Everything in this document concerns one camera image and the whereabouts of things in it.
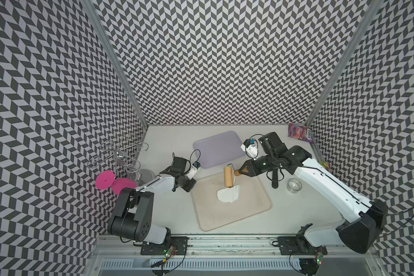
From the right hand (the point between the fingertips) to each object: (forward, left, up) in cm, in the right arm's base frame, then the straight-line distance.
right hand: (243, 173), depth 72 cm
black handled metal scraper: (+8, -20, -20) cm, 30 cm away
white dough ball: (-1, +5, -20) cm, 21 cm away
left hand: (+6, +27, -20) cm, 34 cm away
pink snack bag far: (+38, -43, -17) cm, 60 cm away
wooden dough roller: (+2, +6, -5) cm, 8 cm away
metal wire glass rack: (+5, +51, +7) cm, 52 cm away
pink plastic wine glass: (-6, +53, +7) cm, 54 cm away
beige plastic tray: (-10, +13, -22) cm, 28 cm away
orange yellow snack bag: (+16, -49, -19) cm, 55 cm away
